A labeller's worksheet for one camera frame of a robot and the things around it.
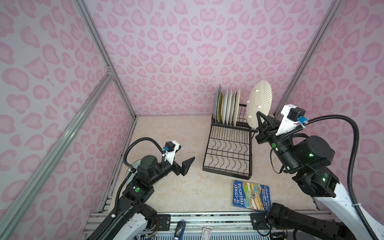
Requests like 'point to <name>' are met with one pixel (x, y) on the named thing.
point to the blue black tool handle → (179, 230)
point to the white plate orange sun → (228, 106)
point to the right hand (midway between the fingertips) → (259, 111)
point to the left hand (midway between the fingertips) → (187, 150)
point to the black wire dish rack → (229, 149)
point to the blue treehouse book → (251, 196)
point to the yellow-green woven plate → (220, 107)
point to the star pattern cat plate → (236, 107)
